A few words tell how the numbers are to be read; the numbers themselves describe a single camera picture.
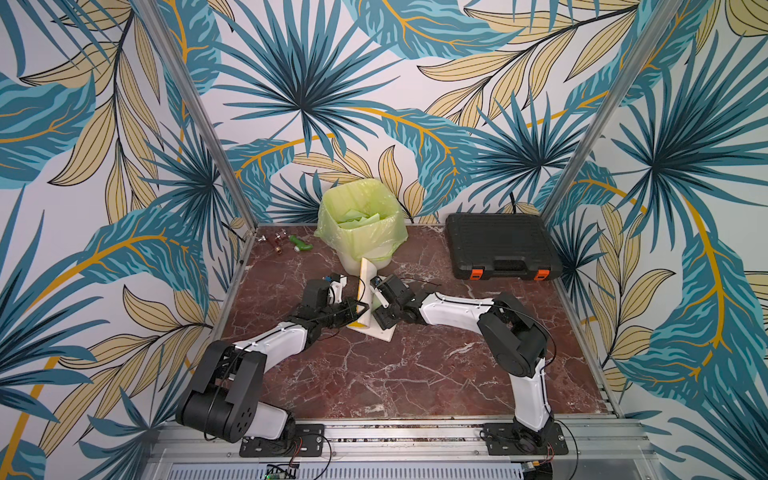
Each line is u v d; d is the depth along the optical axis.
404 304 0.73
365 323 0.85
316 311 0.70
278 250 1.10
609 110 0.85
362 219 1.00
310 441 0.73
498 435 0.74
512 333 0.54
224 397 0.43
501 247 1.06
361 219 1.00
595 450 0.73
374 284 0.86
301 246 1.10
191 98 0.82
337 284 0.83
